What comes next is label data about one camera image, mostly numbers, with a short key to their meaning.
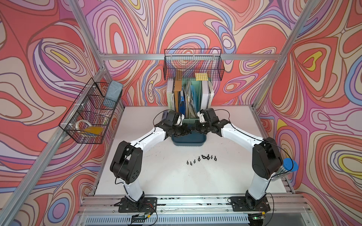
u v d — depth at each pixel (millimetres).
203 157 908
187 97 933
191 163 883
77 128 654
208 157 908
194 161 886
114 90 816
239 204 733
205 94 928
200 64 933
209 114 702
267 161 475
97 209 734
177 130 763
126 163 467
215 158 905
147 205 728
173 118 704
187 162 885
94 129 675
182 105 982
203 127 765
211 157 908
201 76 908
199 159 904
